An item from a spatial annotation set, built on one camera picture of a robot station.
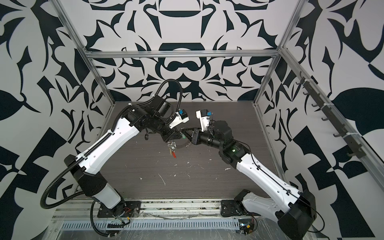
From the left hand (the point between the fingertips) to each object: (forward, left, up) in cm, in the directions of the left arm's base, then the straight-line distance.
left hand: (180, 132), depth 70 cm
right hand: (-2, -1, +4) cm, 5 cm away
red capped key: (-5, +4, -12) cm, 14 cm away
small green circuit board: (-34, -30, -28) cm, 53 cm away
